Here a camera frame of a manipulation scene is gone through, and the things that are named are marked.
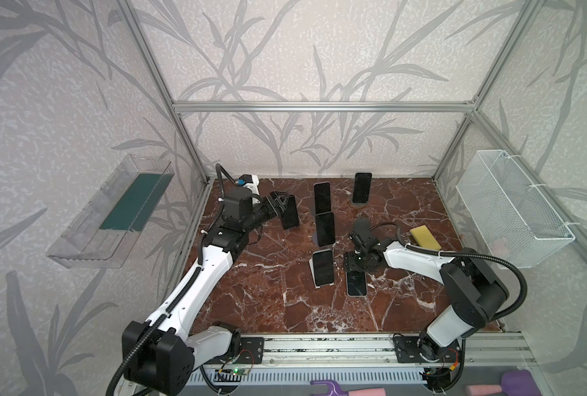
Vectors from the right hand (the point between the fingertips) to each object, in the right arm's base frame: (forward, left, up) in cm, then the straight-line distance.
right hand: (349, 258), depth 92 cm
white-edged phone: (-11, -1, +3) cm, 12 cm away
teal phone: (-7, +10, +9) cm, 15 cm away
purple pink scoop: (-38, -43, -1) cm, 57 cm away
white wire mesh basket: (-6, -39, +34) cm, 52 cm away
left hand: (+9, +22, +29) cm, 38 cm away
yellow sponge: (+9, -31, 0) cm, 32 cm away
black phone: (+16, +23, +5) cm, 29 cm away
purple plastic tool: (-40, +8, 0) cm, 41 cm away
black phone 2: (+13, +8, +1) cm, 15 cm away
